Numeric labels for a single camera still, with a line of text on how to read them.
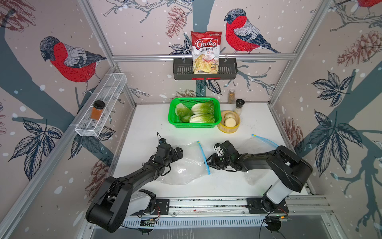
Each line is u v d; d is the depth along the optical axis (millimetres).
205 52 853
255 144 946
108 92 854
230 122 1007
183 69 944
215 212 726
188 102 1141
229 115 1059
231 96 1183
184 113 1035
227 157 739
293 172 462
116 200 418
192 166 878
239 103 1059
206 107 1063
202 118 1008
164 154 686
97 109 656
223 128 1012
